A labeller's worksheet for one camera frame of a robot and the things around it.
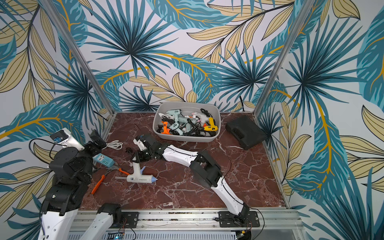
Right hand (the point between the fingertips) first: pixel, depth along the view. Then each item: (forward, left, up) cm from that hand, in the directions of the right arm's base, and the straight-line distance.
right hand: (132, 158), depth 84 cm
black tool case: (+21, -71, -4) cm, 74 cm away
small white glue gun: (+34, -14, -1) cm, 37 cm away
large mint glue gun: (+30, -31, -4) cm, 44 cm away
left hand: (-4, +9, +26) cm, 28 cm away
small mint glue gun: (+26, -23, -3) cm, 35 cm away
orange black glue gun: (+22, -17, -3) cm, 28 cm away
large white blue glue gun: (-9, -4, -3) cm, 10 cm away
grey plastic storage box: (+20, -38, -6) cm, 43 cm away
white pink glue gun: (+35, -43, -6) cm, 55 cm away
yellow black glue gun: (+24, -48, -4) cm, 54 cm away
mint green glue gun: (+38, -22, -3) cm, 44 cm away
